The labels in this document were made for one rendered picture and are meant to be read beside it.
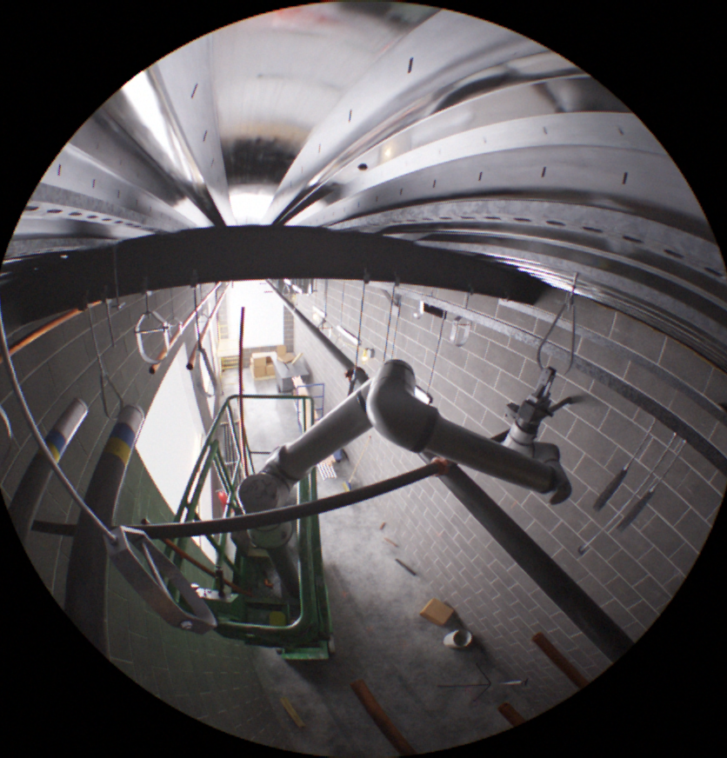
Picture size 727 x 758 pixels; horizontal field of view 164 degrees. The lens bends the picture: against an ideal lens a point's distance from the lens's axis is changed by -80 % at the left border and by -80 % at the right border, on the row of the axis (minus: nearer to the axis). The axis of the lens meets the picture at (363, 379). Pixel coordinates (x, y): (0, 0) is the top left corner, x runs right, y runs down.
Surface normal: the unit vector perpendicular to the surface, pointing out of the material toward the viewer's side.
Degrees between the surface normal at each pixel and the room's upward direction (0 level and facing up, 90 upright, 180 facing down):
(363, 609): 0
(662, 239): 90
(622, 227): 90
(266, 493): 9
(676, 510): 90
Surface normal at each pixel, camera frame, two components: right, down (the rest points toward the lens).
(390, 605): 0.10, -0.89
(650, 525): -0.89, 0.11
